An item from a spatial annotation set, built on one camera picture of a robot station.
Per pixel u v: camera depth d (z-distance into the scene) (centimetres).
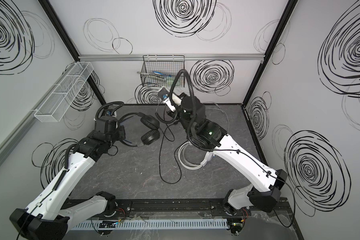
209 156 84
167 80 86
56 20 75
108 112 62
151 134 72
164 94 47
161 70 96
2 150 53
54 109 72
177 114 50
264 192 40
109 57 93
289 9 73
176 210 74
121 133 67
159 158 91
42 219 37
